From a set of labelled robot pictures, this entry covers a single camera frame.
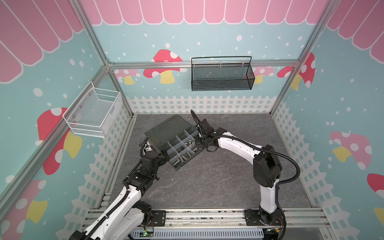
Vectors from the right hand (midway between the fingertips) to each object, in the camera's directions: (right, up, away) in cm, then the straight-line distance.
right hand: (197, 142), depth 90 cm
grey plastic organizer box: (-15, +2, +11) cm, 19 cm away
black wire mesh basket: (+14, +43, +4) cm, 45 cm away
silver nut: (-5, -1, +12) cm, 13 cm away
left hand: (-21, -6, -8) cm, 23 cm away
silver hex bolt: (-8, -11, +4) cm, 14 cm away
